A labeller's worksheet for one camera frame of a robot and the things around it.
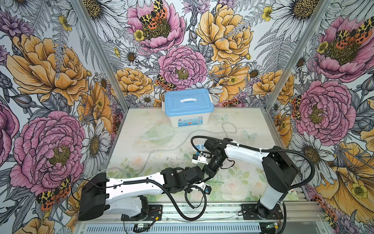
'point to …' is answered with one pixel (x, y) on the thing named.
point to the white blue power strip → (200, 146)
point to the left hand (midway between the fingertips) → (190, 175)
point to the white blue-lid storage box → (188, 107)
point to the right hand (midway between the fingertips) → (205, 182)
